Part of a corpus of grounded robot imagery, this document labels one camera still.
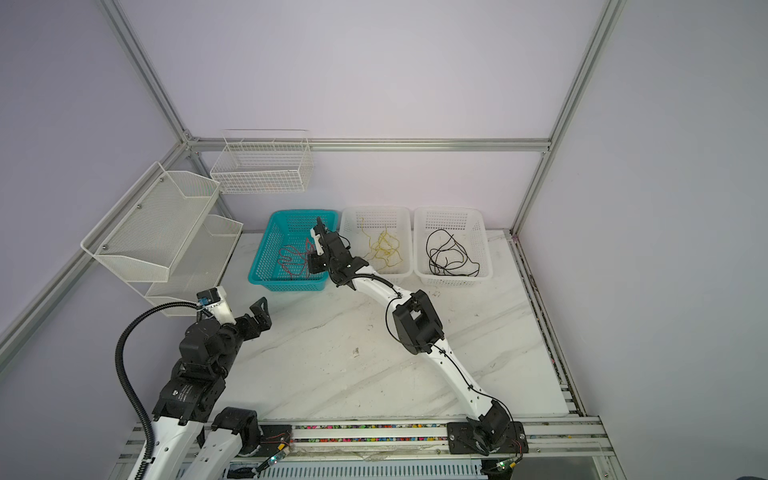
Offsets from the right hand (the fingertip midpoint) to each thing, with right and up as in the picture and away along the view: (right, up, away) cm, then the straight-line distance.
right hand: (304, 256), depth 97 cm
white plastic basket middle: (+32, +13, +21) cm, 40 cm away
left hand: (-7, -13, -24) cm, 28 cm away
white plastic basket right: (+60, +12, +21) cm, 64 cm away
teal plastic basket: (-12, +11, +22) cm, 28 cm away
